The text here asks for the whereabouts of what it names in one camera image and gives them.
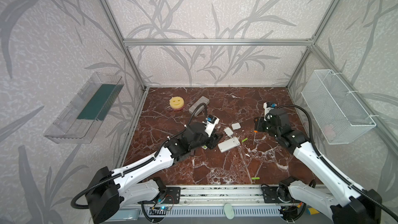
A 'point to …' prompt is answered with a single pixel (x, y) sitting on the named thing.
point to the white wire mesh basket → (339, 115)
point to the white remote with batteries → (227, 145)
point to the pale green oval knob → (229, 211)
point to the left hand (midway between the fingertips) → (221, 129)
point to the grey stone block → (202, 99)
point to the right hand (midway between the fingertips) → (256, 114)
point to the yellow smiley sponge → (176, 102)
